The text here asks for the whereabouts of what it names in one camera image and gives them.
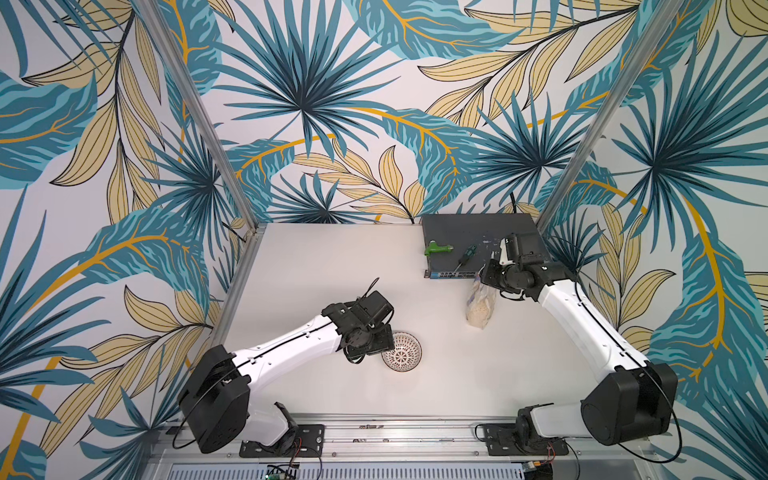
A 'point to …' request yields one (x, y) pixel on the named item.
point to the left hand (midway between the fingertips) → (380, 351)
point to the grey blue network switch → (486, 231)
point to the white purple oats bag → (481, 304)
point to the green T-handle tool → (435, 248)
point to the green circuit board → (275, 476)
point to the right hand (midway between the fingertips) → (468, 277)
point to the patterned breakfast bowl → (406, 355)
